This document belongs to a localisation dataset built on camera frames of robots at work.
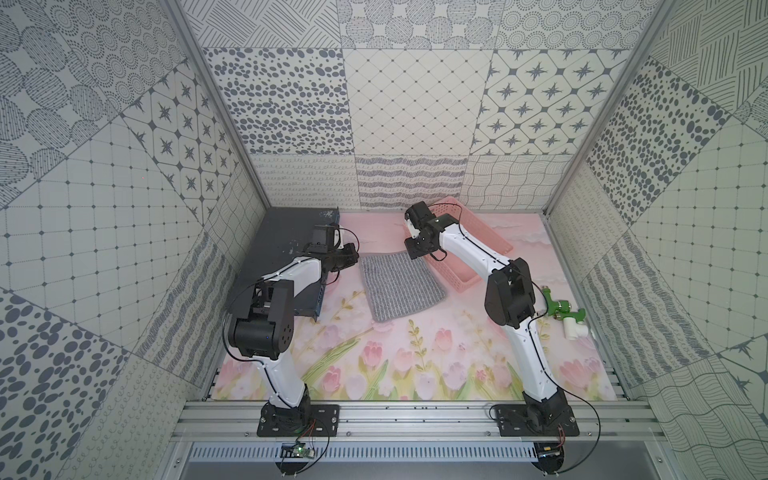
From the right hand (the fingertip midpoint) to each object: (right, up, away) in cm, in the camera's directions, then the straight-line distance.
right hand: (418, 250), depth 100 cm
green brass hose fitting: (+45, -18, -7) cm, 49 cm away
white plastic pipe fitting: (+46, -23, -12) cm, 53 cm away
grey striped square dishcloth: (-7, -12, -1) cm, 14 cm away
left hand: (-23, +1, -2) cm, 23 cm away
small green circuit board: (-32, -47, -29) cm, 64 cm away
